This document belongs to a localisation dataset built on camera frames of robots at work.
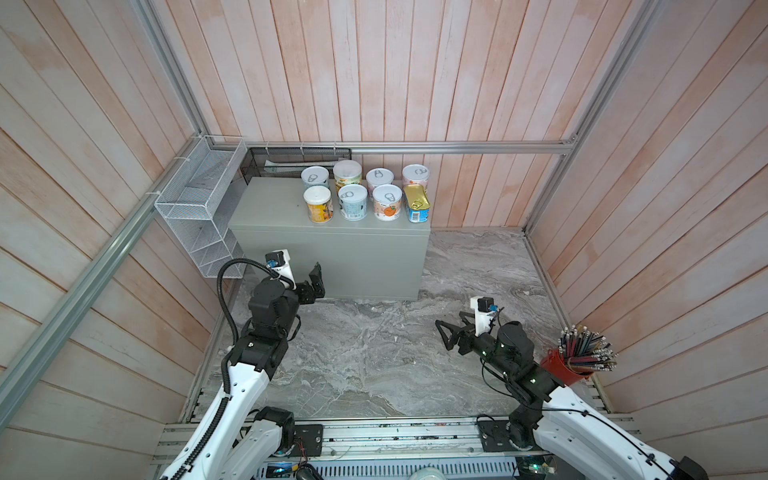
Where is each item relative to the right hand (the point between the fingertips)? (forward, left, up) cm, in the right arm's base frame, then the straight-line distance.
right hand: (449, 317), depth 78 cm
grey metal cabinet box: (+13, +22, +8) cm, 27 cm away
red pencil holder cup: (-9, -29, -8) cm, 31 cm away
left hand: (+6, +38, +12) cm, 40 cm away
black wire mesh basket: (+51, +51, +15) cm, 74 cm away
